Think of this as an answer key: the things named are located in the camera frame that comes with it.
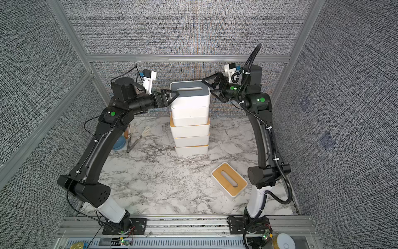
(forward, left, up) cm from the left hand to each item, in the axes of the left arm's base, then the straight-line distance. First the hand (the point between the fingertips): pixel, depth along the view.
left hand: (176, 92), depth 63 cm
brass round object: (-46, +44, -42) cm, 76 cm away
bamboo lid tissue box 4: (-19, -26, -45) cm, 56 cm away
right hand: (+2, -12, +3) cm, 13 cm away
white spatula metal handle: (+18, +27, -46) cm, 57 cm away
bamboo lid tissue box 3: (-3, -5, -40) cm, 41 cm away
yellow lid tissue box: (-2, -5, -31) cm, 32 cm away
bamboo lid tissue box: (0, -2, -17) cm, 17 cm away
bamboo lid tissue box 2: (-1, -4, -25) cm, 25 cm away
